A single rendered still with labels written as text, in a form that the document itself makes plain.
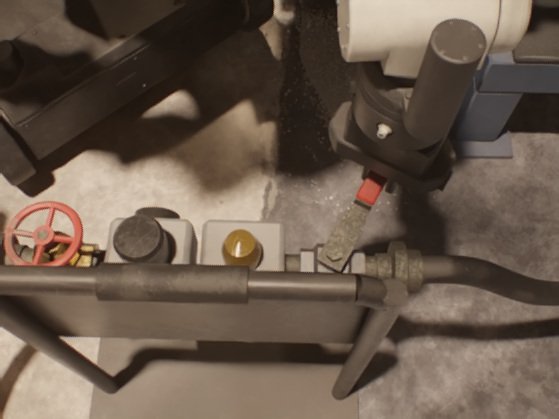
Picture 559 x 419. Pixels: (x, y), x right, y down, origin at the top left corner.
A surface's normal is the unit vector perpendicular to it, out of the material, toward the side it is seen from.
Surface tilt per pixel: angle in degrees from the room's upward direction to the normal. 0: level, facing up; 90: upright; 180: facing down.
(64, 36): 0
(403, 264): 9
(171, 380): 0
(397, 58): 90
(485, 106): 90
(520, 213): 0
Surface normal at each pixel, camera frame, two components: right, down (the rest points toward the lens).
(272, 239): 0.00, -0.41
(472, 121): -0.03, 0.91
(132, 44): 0.45, 0.21
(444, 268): -0.07, -0.16
